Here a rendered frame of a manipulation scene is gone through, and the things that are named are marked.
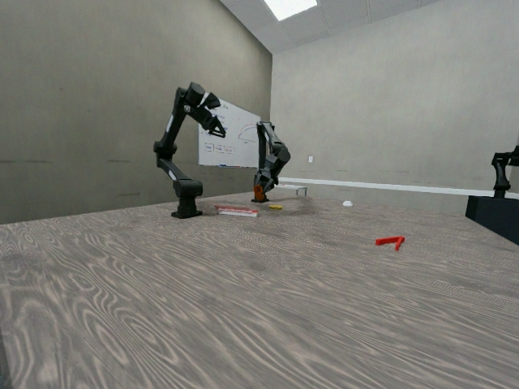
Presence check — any white pill organiser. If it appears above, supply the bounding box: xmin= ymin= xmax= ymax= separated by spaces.
xmin=214 ymin=205 xmax=258 ymax=217

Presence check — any orange translucent pill bottle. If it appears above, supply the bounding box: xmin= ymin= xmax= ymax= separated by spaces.
xmin=254 ymin=185 xmax=264 ymax=200

